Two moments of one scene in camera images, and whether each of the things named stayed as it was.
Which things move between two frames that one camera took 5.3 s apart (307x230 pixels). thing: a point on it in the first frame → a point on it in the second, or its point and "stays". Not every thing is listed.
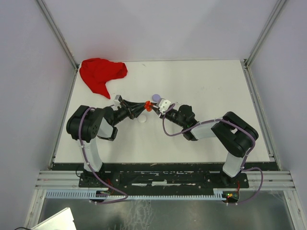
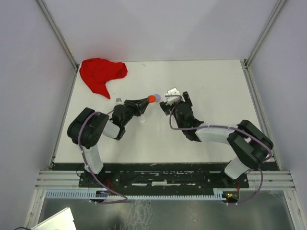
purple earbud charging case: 156,97 stays
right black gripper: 157,110 → 166,108
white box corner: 63,220 stays
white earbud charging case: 142,119 stays
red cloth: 97,72 stays
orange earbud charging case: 148,106 → 151,98
